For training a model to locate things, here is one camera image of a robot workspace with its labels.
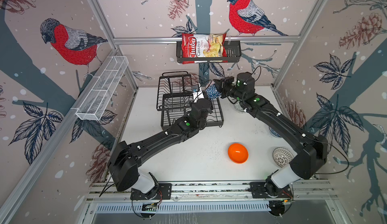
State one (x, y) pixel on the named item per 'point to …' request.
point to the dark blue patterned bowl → (212, 92)
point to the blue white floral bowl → (274, 132)
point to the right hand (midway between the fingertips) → (208, 80)
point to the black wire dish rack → (175, 98)
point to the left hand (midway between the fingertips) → (205, 92)
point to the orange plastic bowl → (238, 153)
